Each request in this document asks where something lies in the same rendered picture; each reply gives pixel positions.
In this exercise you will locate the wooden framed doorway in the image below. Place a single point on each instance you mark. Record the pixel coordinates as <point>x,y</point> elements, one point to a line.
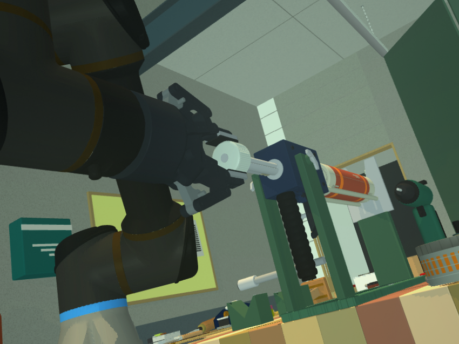
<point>389,159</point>

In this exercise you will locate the green power drill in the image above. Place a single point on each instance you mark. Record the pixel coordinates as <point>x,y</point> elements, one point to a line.
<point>419,199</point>

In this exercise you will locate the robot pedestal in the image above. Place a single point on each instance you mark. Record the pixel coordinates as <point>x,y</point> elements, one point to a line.
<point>96,330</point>

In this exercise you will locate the teal ceiling beam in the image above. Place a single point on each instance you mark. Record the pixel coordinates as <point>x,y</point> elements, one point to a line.
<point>200,16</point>

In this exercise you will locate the white tray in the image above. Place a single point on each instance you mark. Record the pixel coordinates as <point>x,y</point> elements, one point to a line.
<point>365,281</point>

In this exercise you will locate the blue hand tool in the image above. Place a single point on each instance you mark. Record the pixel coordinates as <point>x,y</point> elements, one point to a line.
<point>222,315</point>

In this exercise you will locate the orange cartridge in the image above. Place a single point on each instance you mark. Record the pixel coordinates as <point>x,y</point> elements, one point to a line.
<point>349,183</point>

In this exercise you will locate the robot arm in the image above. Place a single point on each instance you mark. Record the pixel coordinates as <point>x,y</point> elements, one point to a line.
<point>53,120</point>

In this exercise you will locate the blue caulking gun body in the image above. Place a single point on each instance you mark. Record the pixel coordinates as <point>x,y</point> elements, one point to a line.
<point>287,172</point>

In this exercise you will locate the green notched block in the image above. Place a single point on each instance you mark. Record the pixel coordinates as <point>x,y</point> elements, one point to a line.
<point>251,312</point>

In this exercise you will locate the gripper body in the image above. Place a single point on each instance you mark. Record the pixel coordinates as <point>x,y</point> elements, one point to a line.
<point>168,145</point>

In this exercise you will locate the white ceiling light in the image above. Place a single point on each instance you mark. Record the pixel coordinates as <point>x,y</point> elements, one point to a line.
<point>349,14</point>

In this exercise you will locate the grey roll with orange marks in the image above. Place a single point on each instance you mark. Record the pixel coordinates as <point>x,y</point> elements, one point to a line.
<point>439,260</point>

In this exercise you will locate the pale green barrel rails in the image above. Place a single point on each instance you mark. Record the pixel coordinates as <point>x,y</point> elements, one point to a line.
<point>353,199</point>

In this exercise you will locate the white cylinder with pin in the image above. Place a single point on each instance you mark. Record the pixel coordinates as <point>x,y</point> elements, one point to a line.
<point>251,281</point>

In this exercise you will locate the white latch on gun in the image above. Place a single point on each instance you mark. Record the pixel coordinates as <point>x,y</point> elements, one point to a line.
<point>312,159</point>

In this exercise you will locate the green cabinet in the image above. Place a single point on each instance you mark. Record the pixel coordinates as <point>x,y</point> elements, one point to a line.
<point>426,102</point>

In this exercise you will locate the wooden drawer box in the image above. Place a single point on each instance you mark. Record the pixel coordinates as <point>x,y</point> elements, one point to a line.
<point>319,292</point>

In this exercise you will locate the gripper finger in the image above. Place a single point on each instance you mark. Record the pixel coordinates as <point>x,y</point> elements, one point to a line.
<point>215,197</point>
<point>195,107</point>

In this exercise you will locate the white barrel cap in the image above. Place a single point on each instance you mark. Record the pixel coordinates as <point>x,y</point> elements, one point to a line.
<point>380,188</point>

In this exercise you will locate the dark gun trigger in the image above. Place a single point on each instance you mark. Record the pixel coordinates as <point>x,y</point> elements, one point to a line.
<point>311,220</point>

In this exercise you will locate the teal wall box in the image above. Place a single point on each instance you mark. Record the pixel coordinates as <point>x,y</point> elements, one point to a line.
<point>32,247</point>

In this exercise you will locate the yellow-green notice board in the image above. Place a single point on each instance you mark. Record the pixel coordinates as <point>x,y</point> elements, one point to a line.
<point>206,256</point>

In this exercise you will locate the white caulking gun rod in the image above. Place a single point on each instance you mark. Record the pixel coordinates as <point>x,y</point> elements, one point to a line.
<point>231,158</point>

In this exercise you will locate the green gun stand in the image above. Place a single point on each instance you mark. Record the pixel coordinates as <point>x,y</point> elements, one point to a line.
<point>279,256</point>

